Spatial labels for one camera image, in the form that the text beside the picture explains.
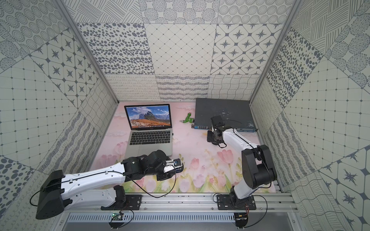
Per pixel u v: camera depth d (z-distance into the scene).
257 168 0.45
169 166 0.64
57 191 0.41
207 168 0.86
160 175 0.67
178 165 0.65
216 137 0.78
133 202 0.74
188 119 1.07
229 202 0.73
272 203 0.76
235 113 1.08
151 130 1.01
